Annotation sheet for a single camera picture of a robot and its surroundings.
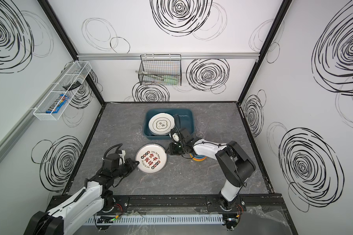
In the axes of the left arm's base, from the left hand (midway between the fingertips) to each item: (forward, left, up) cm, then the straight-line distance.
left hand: (141, 162), depth 85 cm
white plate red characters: (+4, -6, -2) cm, 7 cm away
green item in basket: (+40, -16, +30) cm, 52 cm away
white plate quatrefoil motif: (+29, -8, -1) cm, 31 cm away
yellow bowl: (+2, -32, +1) cm, 32 cm away
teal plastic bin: (+36, -26, -1) cm, 45 cm away
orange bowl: (+2, -34, +4) cm, 35 cm away
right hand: (+5, -14, +3) cm, 15 cm away
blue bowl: (+2, -33, +7) cm, 34 cm away
